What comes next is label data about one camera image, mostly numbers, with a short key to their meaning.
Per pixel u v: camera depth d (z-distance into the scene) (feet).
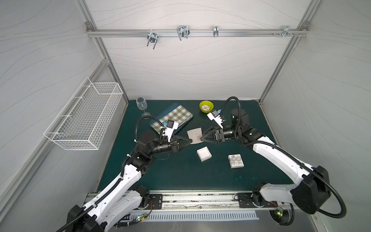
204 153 2.97
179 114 3.64
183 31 2.51
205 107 3.67
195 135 2.09
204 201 2.48
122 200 1.85
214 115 2.05
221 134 1.95
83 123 2.25
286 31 2.51
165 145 1.94
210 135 1.96
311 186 1.30
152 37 2.61
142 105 3.37
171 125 1.95
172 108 3.76
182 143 2.08
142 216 2.25
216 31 2.57
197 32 2.56
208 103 3.76
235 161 2.80
